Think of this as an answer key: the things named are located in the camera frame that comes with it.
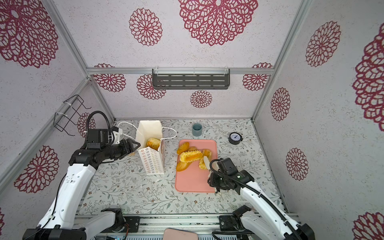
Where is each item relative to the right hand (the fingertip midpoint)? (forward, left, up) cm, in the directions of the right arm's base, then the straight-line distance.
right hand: (210, 180), depth 79 cm
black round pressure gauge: (+35, -20, -7) cm, 41 cm away
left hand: (+8, +37, +16) cm, 41 cm away
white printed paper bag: (+7, +31, +7) cm, 32 cm away
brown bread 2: (+10, +17, -5) cm, 20 cm away
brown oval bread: (+23, +17, -4) cm, 28 cm away
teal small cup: (+39, +8, -3) cm, 40 cm away
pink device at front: (-24, +17, -7) cm, 30 cm away
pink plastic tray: (+5, +9, -9) cm, 14 cm away
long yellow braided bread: (+14, +12, +1) cm, 19 cm away
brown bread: (+21, +1, -6) cm, 22 cm away
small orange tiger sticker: (+1, +35, +22) cm, 42 cm away
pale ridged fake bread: (+20, +34, +5) cm, 39 cm away
